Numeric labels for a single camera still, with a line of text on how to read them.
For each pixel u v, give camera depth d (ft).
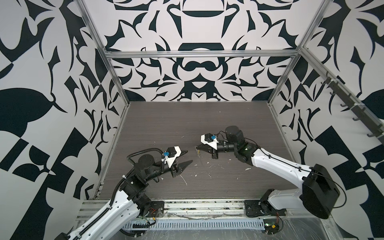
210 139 2.01
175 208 2.49
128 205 1.68
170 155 1.81
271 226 2.33
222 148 2.17
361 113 1.79
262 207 2.20
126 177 1.89
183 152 2.21
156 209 2.41
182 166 2.01
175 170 1.94
